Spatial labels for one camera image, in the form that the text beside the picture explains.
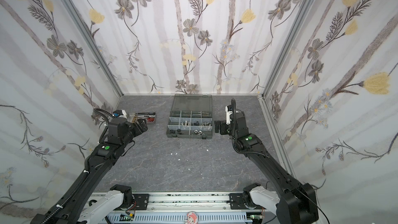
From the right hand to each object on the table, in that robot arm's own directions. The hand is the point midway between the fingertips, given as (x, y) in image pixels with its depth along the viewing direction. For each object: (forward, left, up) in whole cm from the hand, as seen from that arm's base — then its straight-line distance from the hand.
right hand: (225, 119), depth 80 cm
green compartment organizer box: (+13, +20, -19) cm, 31 cm away
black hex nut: (+4, +27, -21) cm, 35 cm away
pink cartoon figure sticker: (-42, +15, -16) cm, 48 cm away
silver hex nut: (+3, +14, -21) cm, 25 cm away
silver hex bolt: (+9, +23, -20) cm, 32 cm away
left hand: (-3, +44, -1) cm, 45 cm away
